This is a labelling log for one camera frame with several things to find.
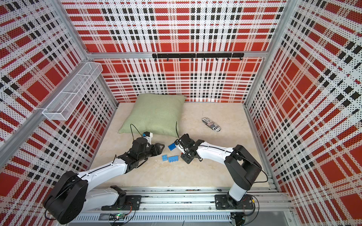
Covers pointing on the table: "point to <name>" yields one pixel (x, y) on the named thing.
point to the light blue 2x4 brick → (173, 158)
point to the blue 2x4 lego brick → (172, 146)
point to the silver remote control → (210, 124)
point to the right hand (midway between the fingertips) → (190, 154)
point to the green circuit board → (117, 216)
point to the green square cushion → (159, 114)
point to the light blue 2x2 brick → (164, 157)
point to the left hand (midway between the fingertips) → (163, 146)
